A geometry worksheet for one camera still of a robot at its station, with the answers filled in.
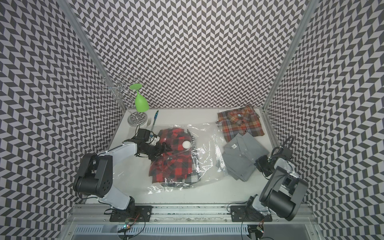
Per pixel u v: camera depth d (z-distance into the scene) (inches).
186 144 36.1
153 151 31.7
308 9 26.8
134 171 34.7
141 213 28.9
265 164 31.1
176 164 33.4
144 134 29.9
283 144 39.8
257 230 27.0
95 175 18.0
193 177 31.8
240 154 36.3
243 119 40.8
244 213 28.6
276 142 41.0
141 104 36.8
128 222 26.3
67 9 28.0
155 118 45.0
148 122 43.8
